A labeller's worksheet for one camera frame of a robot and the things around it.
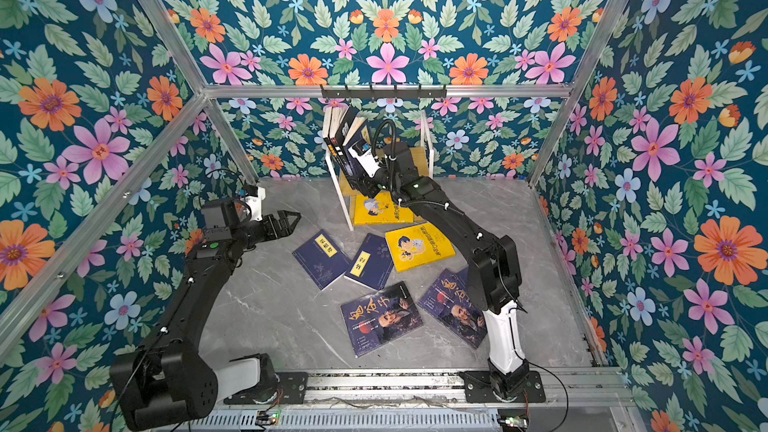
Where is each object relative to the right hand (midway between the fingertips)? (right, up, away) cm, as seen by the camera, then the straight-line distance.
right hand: (358, 166), depth 82 cm
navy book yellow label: (-14, -29, +14) cm, 36 cm away
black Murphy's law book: (-5, 0, 0) cm, 5 cm away
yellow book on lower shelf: (+4, -12, +23) cm, 26 cm away
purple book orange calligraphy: (+6, -43, +2) cm, 44 cm away
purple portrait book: (+26, -40, +4) cm, 48 cm away
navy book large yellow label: (+2, -30, +14) cm, 33 cm away
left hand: (-18, -12, -4) cm, 22 cm away
